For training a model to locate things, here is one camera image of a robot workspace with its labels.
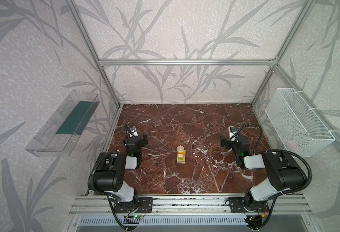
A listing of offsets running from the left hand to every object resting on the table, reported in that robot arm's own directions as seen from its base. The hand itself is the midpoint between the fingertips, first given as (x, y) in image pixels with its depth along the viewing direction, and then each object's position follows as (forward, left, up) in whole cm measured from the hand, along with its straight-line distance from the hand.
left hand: (137, 130), depth 94 cm
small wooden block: (-15, -28, +4) cm, 32 cm away
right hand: (+1, -61, -1) cm, 61 cm away
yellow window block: (-16, -29, 0) cm, 33 cm away
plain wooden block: (-19, -29, -6) cm, 35 cm away
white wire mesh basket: (-17, -82, +27) cm, 87 cm away
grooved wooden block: (-18, -29, -2) cm, 34 cm away
